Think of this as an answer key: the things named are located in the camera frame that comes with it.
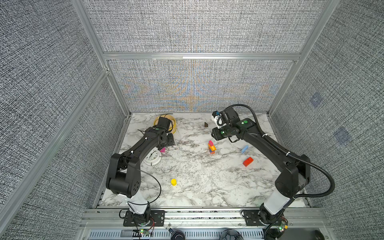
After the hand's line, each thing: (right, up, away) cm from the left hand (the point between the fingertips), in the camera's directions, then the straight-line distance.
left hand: (169, 142), depth 92 cm
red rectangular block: (+48, -12, 0) cm, 50 cm away
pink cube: (+26, -1, +3) cm, 26 cm away
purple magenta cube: (-5, -6, +6) cm, 10 cm away
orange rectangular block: (+27, -7, +5) cm, 29 cm away
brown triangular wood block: (+25, +11, +19) cm, 33 cm away
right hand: (+27, +6, -7) cm, 29 cm away
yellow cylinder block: (+4, -22, -8) cm, 24 cm away
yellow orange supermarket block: (+27, -4, +2) cm, 28 cm away
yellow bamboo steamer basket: (-2, +16, +19) cm, 25 cm away
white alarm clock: (-9, -9, -2) cm, 13 cm away
